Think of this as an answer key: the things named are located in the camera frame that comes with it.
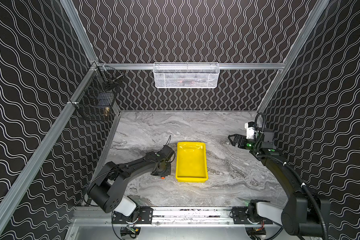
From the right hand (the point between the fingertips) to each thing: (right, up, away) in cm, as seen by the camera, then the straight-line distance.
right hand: (236, 137), depth 85 cm
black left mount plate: (-49, -39, -11) cm, 63 cm away
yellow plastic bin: (-26, -16, +6) cm, 31 cm away
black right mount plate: (-3, -38, -11) cm, 40 cm away
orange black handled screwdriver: (-42, -23, +1) cm, 48 cm away
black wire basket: (-83, +24, +7) cm, 87 cm away
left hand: (-38, -21, +2) cm, 44 cm away
